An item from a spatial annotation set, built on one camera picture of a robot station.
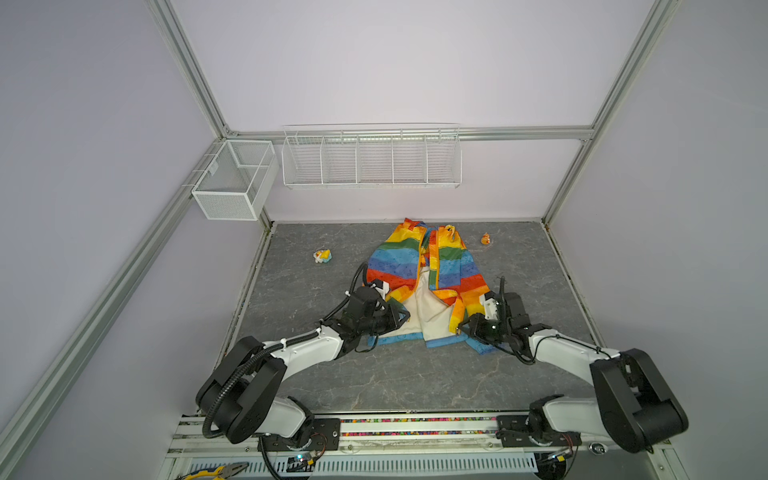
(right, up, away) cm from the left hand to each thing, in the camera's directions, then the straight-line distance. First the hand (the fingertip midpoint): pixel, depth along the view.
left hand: (411, 319), depth 83 cm
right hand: (+16, -4, +6) cm, 17 cm away
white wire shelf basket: (-12, +51, +16) cm, 55 cm away
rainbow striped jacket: (+7, +12, +19) cm, 23 cm away
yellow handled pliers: (-47, -32, -15) cm, 59 cm away
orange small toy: (+30, +24, +29) cm, 48 cm away
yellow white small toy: (-31, +17, +22) cm, 42 cm away
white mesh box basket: (-58, +42, +16) cm, 73 cm away
